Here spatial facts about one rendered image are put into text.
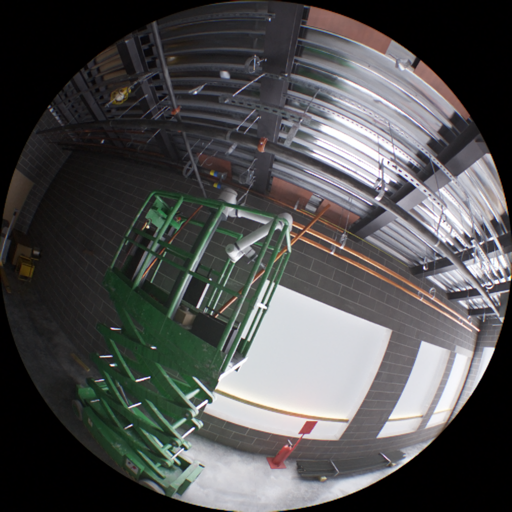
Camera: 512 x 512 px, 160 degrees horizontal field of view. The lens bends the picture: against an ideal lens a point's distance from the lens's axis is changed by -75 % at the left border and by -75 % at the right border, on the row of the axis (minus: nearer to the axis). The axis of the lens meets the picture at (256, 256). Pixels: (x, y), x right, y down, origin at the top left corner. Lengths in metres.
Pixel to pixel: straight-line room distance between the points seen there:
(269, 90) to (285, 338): 3.17
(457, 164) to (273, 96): 1.83
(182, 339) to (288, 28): 2.34
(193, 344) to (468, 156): 2.69
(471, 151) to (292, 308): 3.08
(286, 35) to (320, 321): 3.53
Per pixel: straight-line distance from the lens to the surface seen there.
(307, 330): 3.09
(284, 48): 1.72
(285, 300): 2.94
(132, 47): 2.95
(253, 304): 1.16
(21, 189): 7.91
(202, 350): 1.23
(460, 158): 2.10
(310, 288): 2.87
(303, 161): 1.37
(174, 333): 1.34
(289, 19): 1.70
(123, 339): 1.93
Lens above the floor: 2.64
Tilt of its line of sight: 14 degrees up
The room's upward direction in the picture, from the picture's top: 24 degrees clockwise
